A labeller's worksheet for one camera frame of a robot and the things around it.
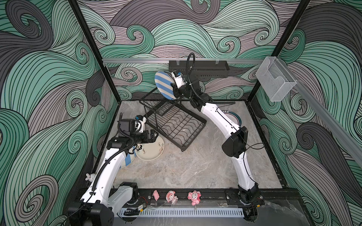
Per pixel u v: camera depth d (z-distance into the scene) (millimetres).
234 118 1069
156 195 727
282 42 848
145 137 672
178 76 694
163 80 840
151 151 902
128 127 579
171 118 1065
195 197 698
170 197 711
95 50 883
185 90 703
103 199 388
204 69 951
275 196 744
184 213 760
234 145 563
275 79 797
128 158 856
